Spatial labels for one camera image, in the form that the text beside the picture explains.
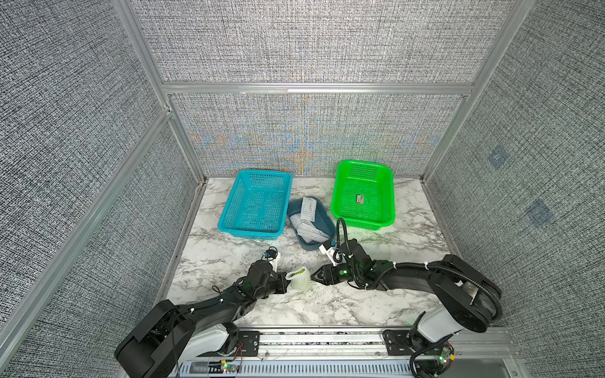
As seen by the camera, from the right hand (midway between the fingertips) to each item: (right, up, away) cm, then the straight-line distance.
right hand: (312, 272), depth 83 cm
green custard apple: (-4, +2, -8) cm, 9 cm away
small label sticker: (+24, +26, +27) cm, 45 cm away
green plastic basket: (+33, +35, +34) cm, 59 cm away
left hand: (-6, -2, +2) cm, 6 cm away
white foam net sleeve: (-4, 0, -6) cm, 8 cm away
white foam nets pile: (-2, +16, +18) cm, 24 cm away
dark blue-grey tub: (+5, +18, +20) cm, 27 cm away
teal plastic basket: (-24, +23, +27) cm, 43 cm away
